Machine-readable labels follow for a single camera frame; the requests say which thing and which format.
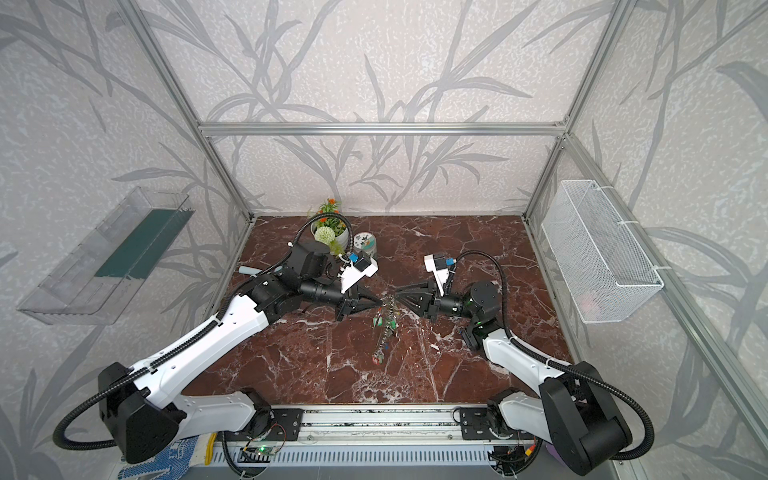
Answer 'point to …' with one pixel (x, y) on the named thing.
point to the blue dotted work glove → (172, 466)
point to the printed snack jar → (365, 242)
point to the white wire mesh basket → (608, 275)
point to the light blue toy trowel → (253, 272)
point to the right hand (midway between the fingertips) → (399, 289)
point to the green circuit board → (266, 450)
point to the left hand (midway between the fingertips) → (381, 296)
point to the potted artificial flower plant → (329, 227)
